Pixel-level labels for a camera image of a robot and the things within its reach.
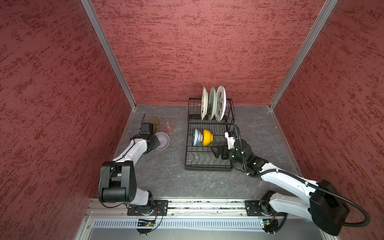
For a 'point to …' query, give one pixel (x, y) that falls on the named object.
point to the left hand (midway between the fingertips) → (154, 146)
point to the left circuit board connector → (145, 222)
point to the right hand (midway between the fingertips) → (215, 150)
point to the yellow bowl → (207, 137)
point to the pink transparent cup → (168, 125)
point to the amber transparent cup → (156, 121)
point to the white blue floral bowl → (197, 137)
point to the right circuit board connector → (270, 226)
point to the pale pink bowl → (164, 140)
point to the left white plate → (204, 103)
